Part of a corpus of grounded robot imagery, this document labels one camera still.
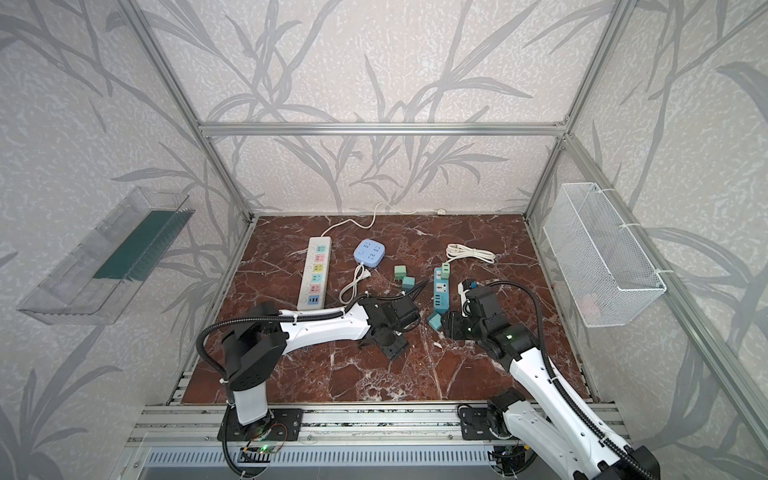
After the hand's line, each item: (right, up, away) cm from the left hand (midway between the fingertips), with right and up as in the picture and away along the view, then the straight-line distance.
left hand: (397, 336), depth 86 cm
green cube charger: (+15, +18, +11) cm, 26 cm away
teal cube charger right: (+11, +3, +4) cm, 13 cm away
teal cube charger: (+3, +14, +13) cm, 19 cm away
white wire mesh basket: (+44, +20, -25) cm, 55 cm away
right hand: (+15, +9, -5) cm, 18 cm away
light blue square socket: (-10, +24, +20) cm, 33 cm away
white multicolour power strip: (-28, +16, +14) cm, 35 cm away
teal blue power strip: (+14, +11, +10) cm, 21 cm away
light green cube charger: (+1, +17, +17) cm, 24 cm away
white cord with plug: (-16, +10, +13) cm, 23 cm away
